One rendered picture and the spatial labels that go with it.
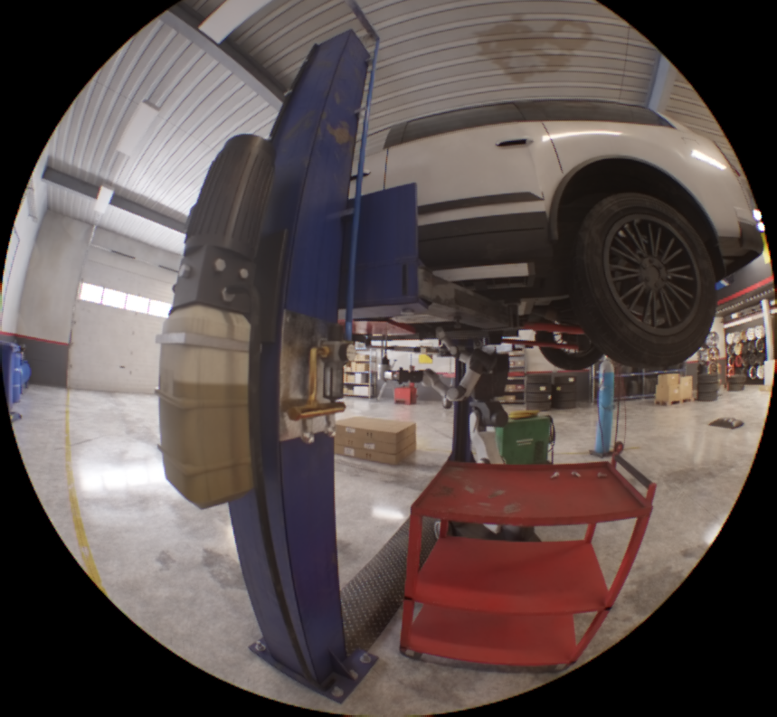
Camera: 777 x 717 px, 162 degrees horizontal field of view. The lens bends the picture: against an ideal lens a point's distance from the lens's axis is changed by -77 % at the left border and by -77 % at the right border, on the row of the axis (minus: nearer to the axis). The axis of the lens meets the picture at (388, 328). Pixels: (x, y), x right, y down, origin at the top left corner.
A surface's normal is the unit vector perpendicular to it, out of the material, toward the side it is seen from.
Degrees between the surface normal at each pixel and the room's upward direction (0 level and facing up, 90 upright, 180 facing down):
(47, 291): 90
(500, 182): 92
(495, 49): 180
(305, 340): 90
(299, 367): 90
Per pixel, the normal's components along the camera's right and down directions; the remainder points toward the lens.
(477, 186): -0.42, -0.11
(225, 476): 0.91, -0.04
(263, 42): -0.03, 0.99
